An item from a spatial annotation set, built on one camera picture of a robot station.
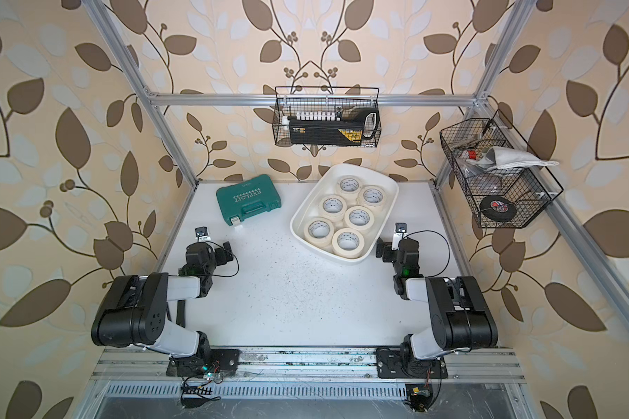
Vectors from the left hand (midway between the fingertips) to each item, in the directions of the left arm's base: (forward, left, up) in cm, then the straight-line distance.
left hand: (215, 242), depth 94 cm
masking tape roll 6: (+3, -49, -4) cm, 49 cm away
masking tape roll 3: (+21, -43, -4) cm, 48 cm away
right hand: (+2, -65, +2) cm, 65 cm away
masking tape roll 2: (+26, -60, -2) cm, 65 cm away
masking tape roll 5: (+9, -38, -5) cm, 39 cm away
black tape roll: (-4, -88, +26) cm, 92 cm away
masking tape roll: (+32, -51, -1) cm, 60 cm away
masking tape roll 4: (+14, -54, -3) cm, 56 cm away
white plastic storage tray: (+31, -41, -2) cm, 51 cm away
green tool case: (+22, -8, 0) cm, 23 cm away
